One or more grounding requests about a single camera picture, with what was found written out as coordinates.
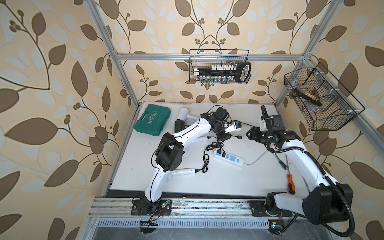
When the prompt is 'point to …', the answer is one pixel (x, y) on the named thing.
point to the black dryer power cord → (219, 151)
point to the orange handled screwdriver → (290, 187)
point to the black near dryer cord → (205, 160)
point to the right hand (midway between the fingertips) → (251, 135)
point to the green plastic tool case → (153, 119)
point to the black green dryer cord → (213, 145)
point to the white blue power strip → (236, 160)
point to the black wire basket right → (324, 102)
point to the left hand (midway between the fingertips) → (226, 132)
